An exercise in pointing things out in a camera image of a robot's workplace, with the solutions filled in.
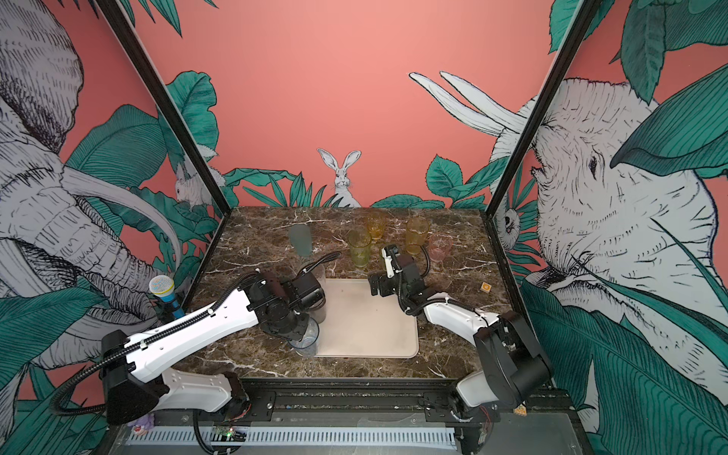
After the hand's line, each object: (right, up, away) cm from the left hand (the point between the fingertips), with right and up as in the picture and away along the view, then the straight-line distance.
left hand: (298, 329), depth 73 cm
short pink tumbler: (+46, +21, +34) cm, 61 cm away
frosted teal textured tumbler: (-9, +23, +39) cm, 46 cm away
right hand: (+21, +14, +16) cm, 30 cm away
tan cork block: (+59, -21, 0) cm, 62 cm away
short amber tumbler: (+21, +30, +39) cm, 54 cm away
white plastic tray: (+15, -3, +15) cm, 22 cm away
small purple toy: (-38, -23, -4) cm, 44 cm away
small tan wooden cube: (+59, +6, +25) cm, 65 cm away
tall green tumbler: (+14, +22, +38) cm, 46 cm away
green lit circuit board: (-17, -25, -3) cm, 31 cm away
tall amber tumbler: (+38, +27, +44) cm, 64 cm away
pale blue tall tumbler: (+4, -2, -6) cm, 7 cm away
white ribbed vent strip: (+2, -26, -3) cm, 26 cm away
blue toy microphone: (-35, +12, -1) cm, 36 cm away
